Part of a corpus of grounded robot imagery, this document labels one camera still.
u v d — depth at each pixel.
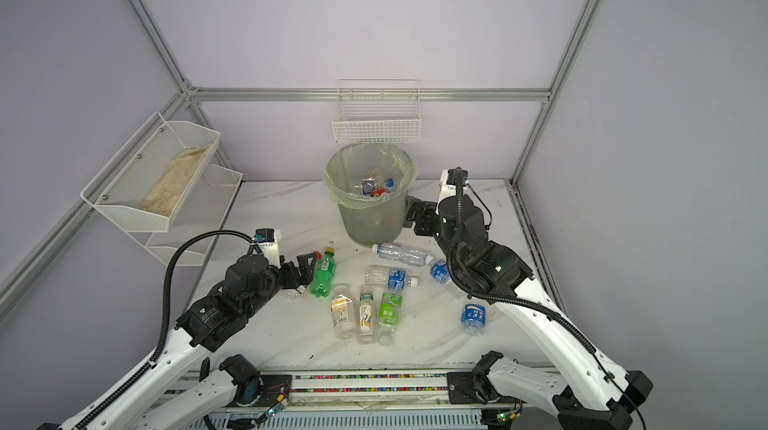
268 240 0.63
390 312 0.82
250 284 0.55
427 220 0.57
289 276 0.64
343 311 0.82
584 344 0.39
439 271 0.90
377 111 0.96
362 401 0.73
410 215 0.58
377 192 0.95
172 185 0.78
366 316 0.80
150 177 0.79
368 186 0.98
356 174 0.96
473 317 0.80
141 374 0.43
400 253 0.96
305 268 0.65
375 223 0.91
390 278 0.88
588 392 0.37
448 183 0.55
